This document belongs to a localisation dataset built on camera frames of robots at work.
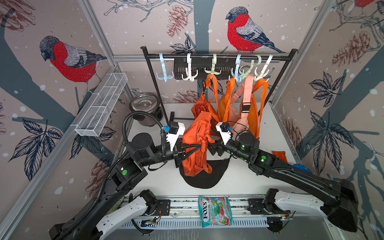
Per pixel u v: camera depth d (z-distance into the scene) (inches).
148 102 39.7
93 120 28.1
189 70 26.2
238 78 26.5
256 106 33.6
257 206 28.7
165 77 27.1
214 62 24.1
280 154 35.7
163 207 28.7
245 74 27.3
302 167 30.3
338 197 15.8
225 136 22.7
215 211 27.5
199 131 19.1
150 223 27.6
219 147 22.9
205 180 32.1
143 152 16.0
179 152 17.7
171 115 44.1
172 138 17.8
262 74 26.8
